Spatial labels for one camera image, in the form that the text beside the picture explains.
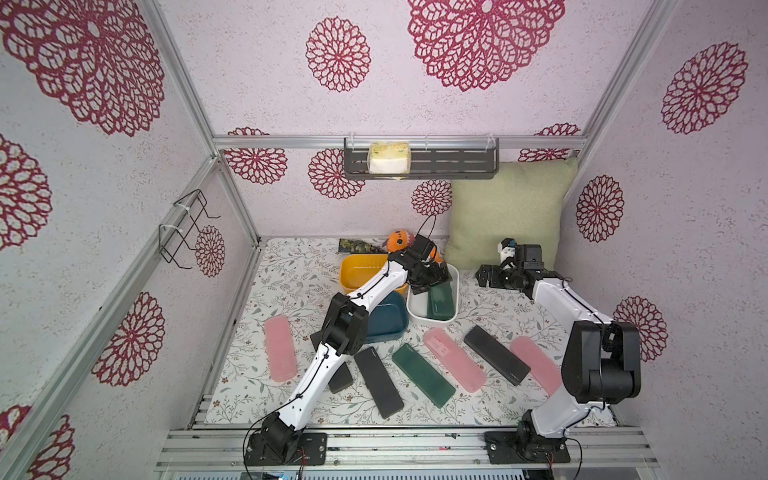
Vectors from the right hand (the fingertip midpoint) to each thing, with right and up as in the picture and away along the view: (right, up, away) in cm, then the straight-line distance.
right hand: (491, 269), depth 94 cm
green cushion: (+12, +22, +3) cm, 25 cm away
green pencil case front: (-23, -29, -7) cm, 38 cm away
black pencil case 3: (0, -26, -4) cm, 26 cm away
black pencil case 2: (-35, -32, -9) cm, 49 cm away
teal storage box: (-32, -16, +4) cm, 36 cm away
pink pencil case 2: (-65, -24, -2) cm, 70 cm away
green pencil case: (-15, -11, +3) cm, 19 cm away
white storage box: (-23, -11, +6) cm, 26 cm away
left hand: (-14, -4, +6) cm, 16 cm away
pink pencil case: (-10, -29, -6) cm, 31 cm away
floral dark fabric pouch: (-45, +9, +19) cm, 50 cm away
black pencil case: (-45, -30, -9) cm, 55 cm away
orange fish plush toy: (-28, +11, +15) cm, 34 cm away
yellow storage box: (-44, 0, +16) cm, 47 cm away
